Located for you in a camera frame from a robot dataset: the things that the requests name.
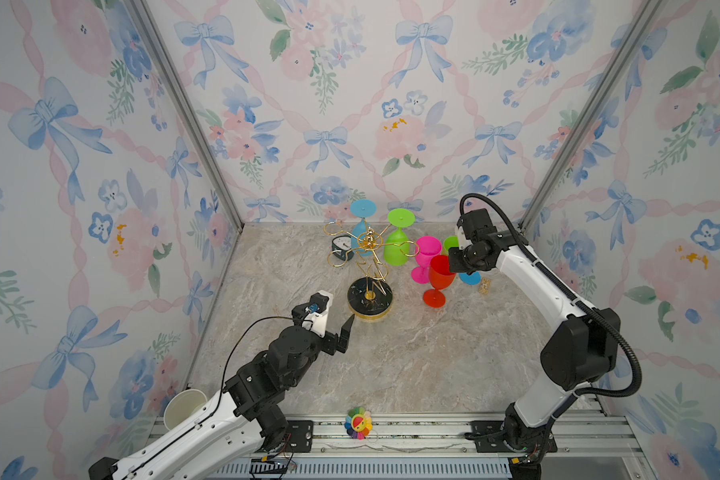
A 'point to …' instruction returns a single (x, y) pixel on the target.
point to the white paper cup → (181, 404)
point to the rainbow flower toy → (358, 423)
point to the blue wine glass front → (472, 279)
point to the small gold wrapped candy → (485, 286)
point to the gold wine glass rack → (369, 297)
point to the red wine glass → (440, 276)
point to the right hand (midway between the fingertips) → (455, 260)
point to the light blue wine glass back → (363, 209)
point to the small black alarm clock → (340, 245)
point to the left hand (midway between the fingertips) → (336, 307)
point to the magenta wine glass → (428, 246)
